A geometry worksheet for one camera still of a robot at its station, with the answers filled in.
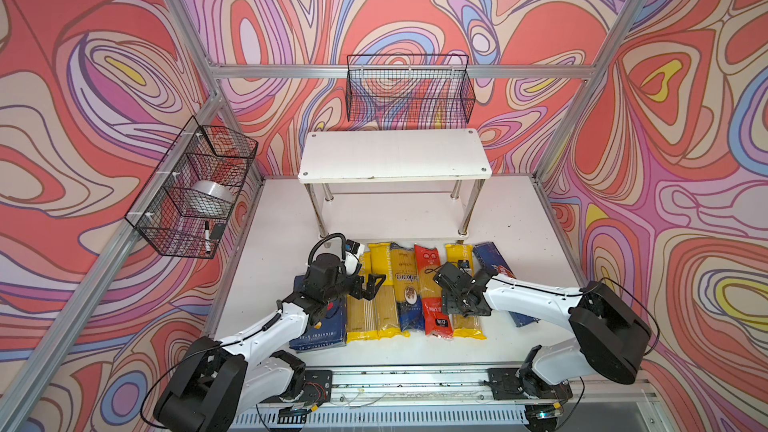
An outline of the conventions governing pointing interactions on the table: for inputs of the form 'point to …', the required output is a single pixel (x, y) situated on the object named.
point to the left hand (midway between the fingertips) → (375, 271)
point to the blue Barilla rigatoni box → (329, 331)
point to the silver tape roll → (213, 191)
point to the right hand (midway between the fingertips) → (462, 311)
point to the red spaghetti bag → (436, 323)
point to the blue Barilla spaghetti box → (491, 260)
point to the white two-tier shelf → (394, 184)
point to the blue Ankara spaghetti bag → (409, 292)
